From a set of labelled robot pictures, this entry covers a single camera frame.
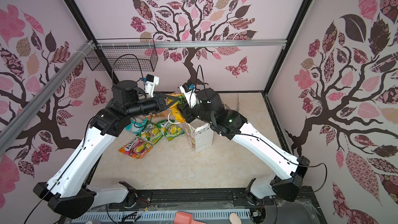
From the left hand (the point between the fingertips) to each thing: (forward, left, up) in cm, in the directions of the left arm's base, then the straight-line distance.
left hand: (177, 102), depth 61 cm
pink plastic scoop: (-35, -2, -40) cm, 53 cm away
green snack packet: (+8, +21, -38) cm, 44 cm away
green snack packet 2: (+9, +10, -37) cm, 39 cm away
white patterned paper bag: (-3, -9, -20) cm, 22 cm away
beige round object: (-36, -24, -38) cm, 58 cm away
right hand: (+1, -1, -1) cm, 2 cm away
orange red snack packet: (-3, +27, -36) cm, 46 cm away
